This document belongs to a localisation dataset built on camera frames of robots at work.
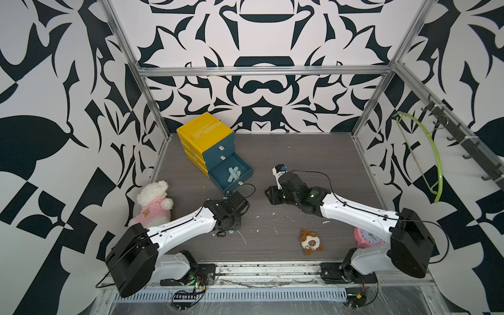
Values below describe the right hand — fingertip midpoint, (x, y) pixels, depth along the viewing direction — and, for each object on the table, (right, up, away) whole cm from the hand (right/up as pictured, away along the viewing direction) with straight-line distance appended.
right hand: (266, 189), depth 82 cm
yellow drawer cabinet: (-30, +24, +11) cm, 40 cm away
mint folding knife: (-13, +5, +19) cm, 23 cm away
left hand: (-14, -13, +2) cm, 19 cm away
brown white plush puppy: (+17, -20, -3) cm, 27 cm away
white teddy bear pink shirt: (-46, -8, +1) cm, 47 cm away
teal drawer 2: (-22, +5, +17) cm, 28 cm away
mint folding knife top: (-17, +2, +17) cm, 24 cm away
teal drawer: (-21, +18, +7) cm, 28 cm away
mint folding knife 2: (-15, +4, +18) cm, 24 cm away
